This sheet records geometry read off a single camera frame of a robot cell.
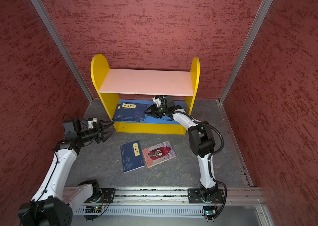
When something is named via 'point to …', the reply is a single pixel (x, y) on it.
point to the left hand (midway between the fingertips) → (114, 129)
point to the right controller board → (208, 210)
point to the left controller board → (93, 209)
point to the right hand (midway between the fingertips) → (144, 115)
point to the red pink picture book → (158, 153)
